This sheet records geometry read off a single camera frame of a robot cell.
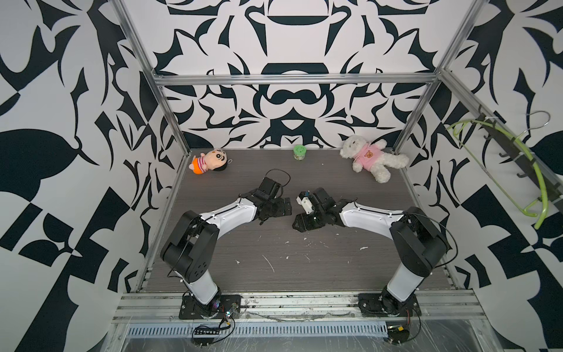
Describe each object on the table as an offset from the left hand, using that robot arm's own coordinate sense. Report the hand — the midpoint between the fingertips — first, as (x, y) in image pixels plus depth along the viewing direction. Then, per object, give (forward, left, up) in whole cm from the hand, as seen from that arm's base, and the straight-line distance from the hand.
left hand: (281, 205), depth 92 cm
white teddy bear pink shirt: (+25, -44, +1) cm, 51 cm away
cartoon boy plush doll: (+25, +31, +2) cm, 39 cm away
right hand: (-6, -6, -2) cm, 9 cm away
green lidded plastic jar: (+32, -10, -2) cm, 34 cm away
